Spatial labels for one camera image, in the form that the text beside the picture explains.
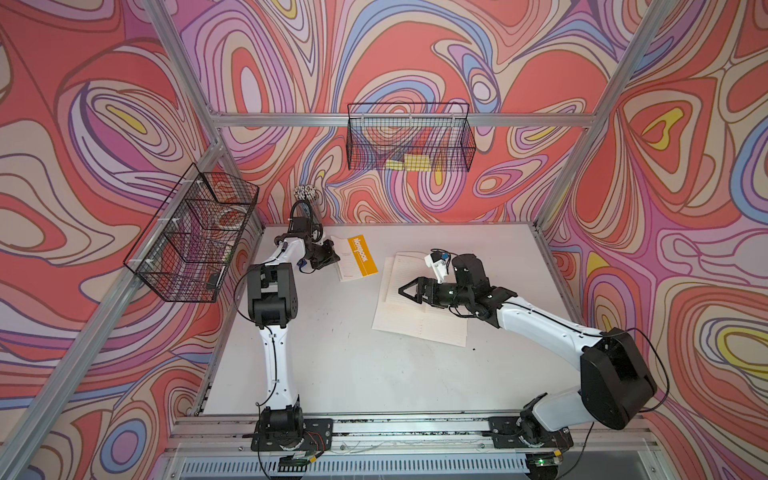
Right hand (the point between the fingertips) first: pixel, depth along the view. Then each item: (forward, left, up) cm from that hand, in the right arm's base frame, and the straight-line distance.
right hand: (409, 301), depth 80 cm
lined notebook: (+20, -1, -11) cm, 23 cm away
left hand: (+26, +22, -12) cm, 36 cm away
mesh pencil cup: (+43, +34, +5) cm, 55 cm away
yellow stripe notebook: (+27, +17, -14) cm, 35 cm away
